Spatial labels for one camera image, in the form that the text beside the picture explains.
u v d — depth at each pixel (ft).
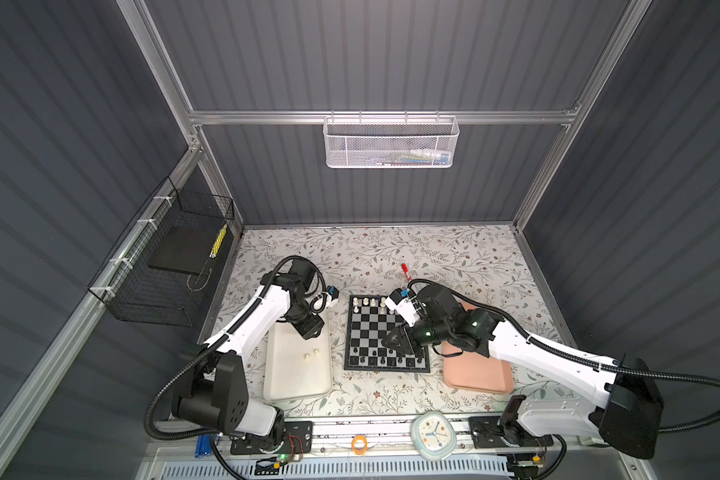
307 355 2.80
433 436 2.34
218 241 2.63
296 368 2.79
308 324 2.42
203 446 2.31
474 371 2.77
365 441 2.40
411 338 2.14
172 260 2.40
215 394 1.39
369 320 3.05
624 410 1.28
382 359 2.72
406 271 3.47
